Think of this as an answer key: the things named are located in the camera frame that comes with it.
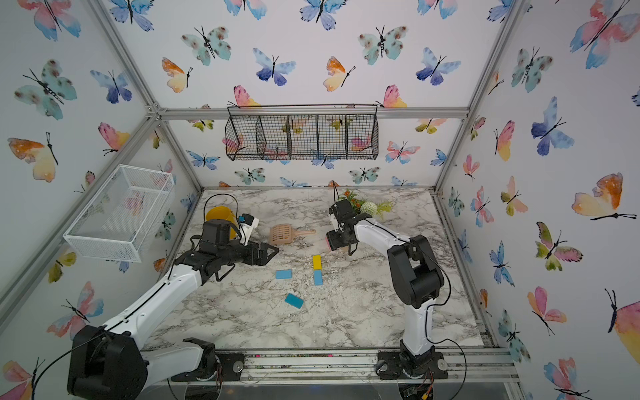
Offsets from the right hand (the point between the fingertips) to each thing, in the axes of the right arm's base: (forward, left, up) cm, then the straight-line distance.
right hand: (339, 237), depth 96 cm
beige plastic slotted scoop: (+4, +23, -5) cm, 24 cm away
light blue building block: (-13, +20, -7) cm, 25 cm away
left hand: (-11, +22, +10) cm, 27 cm away
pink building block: (-7, +3, +7) cm, 10 cm away
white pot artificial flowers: (+8, -8, +9) cm, 15 cm away
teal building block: (-23, +14, -6) cm, 28 cm away
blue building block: (-13, +7, -7) cm, 17 cm away
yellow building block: (-8, +8, -6) cm, 13 cm away
